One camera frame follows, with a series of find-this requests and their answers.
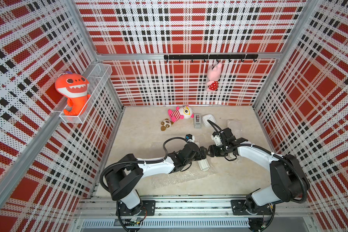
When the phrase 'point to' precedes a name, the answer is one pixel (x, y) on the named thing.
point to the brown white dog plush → (166, 123)
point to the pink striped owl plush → (184, 112)
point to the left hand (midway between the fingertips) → (203, 150)
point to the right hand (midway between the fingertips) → (212, 152)
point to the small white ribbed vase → (203, 165)
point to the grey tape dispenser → (197, 121)
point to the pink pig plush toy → (213, 75)
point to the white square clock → (209, 117)
